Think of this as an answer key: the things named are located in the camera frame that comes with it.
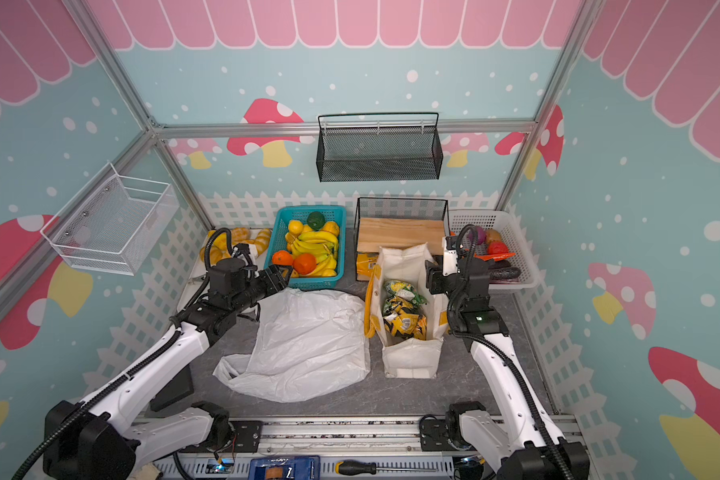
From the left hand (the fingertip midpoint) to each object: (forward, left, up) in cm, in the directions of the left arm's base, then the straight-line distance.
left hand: (286, 276), depth 80 cm
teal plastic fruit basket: (+39, -6, -13) cm, 42 cm away
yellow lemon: (+33, +6, -14) cm, 36 cm away
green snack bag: (+2, -31, -8) cm, 32 cm away
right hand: (+3, -40, +5) cm, 41 cm away
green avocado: (+35, -2, -13) cm, 37 cm away
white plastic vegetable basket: (+36, -72, -13) cm, 81 cm away
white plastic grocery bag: (-12, -6, -20) cm, 24 cm away
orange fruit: (+14, +6, -10) cm, 19 cm away
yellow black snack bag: (-7, -32, -9) cm, 34 cm away
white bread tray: (+17, +40, -22) cm, 49 cm away
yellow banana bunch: (+26, -5, -17) cm, 32 cm away
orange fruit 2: (+14, -1, -12) cm, 19 cm away
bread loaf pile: (+27, +34, -18) cm, 47 cm away
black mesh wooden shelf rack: (+26, -32, -4) cm, 42 cm away
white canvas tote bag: (-19, -32, -6) cm, 38 cm away
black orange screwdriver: (-41, -22, -18) cm, 50 cm away
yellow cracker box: (+14, -21, -10) cm, 27 cm away
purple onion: (+33, -65, -17) cm, 74 cm away
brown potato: (+28, -66, -12) cm, 73 cm away
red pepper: (+24, -67, -14) cm, 73 cm away
